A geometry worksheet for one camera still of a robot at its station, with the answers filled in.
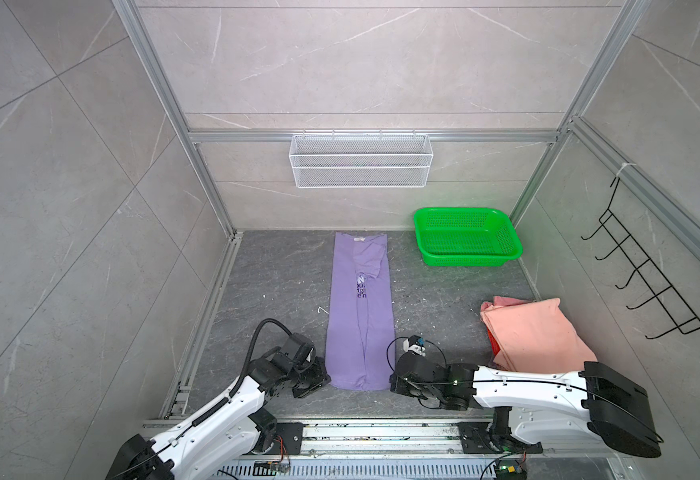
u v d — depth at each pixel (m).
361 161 1.00
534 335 0.84
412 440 0.75
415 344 0.74
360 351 0.88
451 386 0.58
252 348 0.61
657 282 0.65
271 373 0.59
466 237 1.18
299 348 0.64
